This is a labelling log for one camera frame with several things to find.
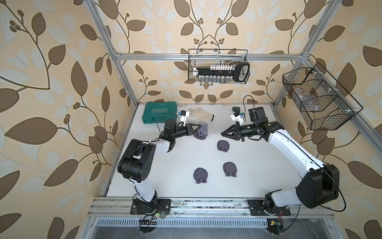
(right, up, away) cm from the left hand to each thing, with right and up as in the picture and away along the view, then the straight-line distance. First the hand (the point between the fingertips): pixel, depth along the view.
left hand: (198, 125), depth 84 cm
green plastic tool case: (-30, +8, +26) cm, 40 cm away
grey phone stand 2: (+18, -26, +2) cm, 32 cm away
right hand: (+12, -5, -9) cm, 16 cm away
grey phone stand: (+1, -29, 0) cm, 29 cm away
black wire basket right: (+63, +10, -12) cm, 65 cm away
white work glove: (+2, +7, +28) cm, 29 cm away
